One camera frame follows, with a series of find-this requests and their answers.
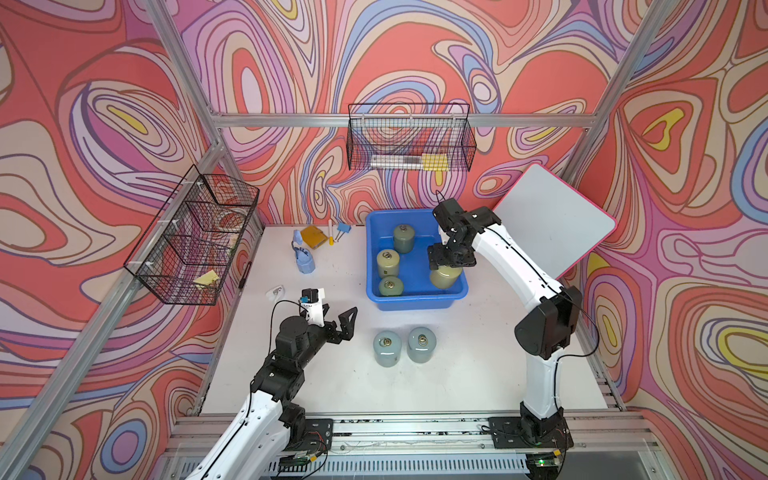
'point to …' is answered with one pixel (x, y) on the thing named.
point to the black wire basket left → (186, 251)
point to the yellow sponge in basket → (207, 278)
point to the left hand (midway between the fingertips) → (344, 309)
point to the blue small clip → (344, 228)
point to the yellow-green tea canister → (444, 277)
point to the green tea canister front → (390, 286)
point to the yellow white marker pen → (331, 233)
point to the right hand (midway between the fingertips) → (447, 270)
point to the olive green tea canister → (388, 261)
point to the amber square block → (313, 237)
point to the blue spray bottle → (304, 260)
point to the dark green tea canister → (404, 238)
